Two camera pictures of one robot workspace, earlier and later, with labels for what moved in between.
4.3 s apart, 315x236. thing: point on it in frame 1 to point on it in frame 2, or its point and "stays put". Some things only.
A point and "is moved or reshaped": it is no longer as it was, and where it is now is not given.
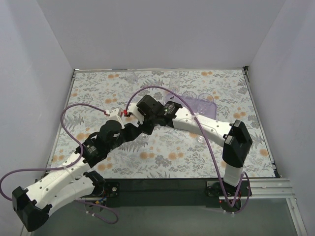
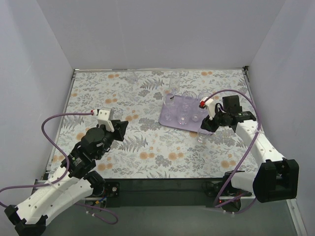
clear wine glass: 189,94 to 189,104
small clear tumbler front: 143,137 is moved or reshaped
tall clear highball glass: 174,80 stays put
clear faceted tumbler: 204,100 stays put
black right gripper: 149,124 to 212,122
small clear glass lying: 133,78 stays put
